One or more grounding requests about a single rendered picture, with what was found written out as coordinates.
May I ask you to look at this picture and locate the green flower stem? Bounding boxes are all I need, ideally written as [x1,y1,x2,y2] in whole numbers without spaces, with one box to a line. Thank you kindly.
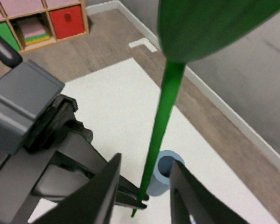
[137,79,181,202]

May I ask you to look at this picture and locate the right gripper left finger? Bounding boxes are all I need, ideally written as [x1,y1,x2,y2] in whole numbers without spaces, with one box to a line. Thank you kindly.
[30,153,123,224]

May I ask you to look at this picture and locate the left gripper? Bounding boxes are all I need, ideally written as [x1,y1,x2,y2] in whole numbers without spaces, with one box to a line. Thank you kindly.
[0,94,148,224]

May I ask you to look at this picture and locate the blue-grey hollow cylinder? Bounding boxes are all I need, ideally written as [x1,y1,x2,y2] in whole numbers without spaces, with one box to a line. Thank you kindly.
[146,150,186,197]

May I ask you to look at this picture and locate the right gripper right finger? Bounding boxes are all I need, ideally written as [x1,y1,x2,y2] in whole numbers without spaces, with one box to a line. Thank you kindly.
[169,159,250,224]

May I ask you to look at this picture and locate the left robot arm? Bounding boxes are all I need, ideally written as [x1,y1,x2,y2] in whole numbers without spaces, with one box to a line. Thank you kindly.
[0,60,66,156]

